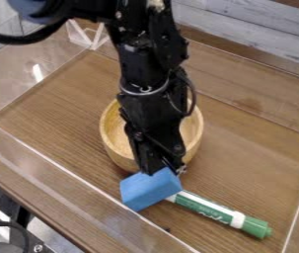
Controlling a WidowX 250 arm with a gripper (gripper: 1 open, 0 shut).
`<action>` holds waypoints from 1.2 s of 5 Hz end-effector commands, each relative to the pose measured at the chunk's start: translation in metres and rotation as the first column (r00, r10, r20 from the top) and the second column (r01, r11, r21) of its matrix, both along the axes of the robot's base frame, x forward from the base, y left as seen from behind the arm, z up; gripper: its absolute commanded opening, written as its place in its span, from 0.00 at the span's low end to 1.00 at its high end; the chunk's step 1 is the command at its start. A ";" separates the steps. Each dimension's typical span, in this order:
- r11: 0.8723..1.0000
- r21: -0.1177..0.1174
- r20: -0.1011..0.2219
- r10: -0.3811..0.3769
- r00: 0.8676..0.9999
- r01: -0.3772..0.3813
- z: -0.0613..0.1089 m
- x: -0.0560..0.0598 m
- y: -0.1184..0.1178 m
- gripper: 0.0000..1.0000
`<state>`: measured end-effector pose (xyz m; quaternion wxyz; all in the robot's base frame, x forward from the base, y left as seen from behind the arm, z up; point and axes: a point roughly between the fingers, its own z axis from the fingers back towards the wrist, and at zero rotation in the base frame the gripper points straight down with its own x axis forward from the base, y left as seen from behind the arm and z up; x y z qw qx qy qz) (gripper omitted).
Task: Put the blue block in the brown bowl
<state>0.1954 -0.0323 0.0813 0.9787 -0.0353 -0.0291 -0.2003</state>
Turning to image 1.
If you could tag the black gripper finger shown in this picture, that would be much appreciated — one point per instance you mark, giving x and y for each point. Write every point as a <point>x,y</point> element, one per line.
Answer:
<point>148,153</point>
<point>176,164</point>

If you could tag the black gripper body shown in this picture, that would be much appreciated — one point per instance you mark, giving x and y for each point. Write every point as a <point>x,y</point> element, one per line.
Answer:
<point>156,113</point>

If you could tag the blue foam block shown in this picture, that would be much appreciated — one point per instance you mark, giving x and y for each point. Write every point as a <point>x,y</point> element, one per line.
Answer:
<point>144,190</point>

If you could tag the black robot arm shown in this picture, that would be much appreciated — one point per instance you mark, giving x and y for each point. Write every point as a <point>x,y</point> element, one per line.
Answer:
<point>150,45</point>

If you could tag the brown wooden bowl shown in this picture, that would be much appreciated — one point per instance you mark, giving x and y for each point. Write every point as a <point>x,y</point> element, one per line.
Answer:
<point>116,140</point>

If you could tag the green white marker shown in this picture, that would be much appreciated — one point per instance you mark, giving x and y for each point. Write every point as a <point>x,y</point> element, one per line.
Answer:
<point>236,219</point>

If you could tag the clear acrylic corner bracket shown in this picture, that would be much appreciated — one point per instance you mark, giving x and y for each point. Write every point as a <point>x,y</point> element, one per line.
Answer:
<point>90,38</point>

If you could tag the clear acrylic tray wall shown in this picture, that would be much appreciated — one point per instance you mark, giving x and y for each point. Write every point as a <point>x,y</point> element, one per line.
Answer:
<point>88,215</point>

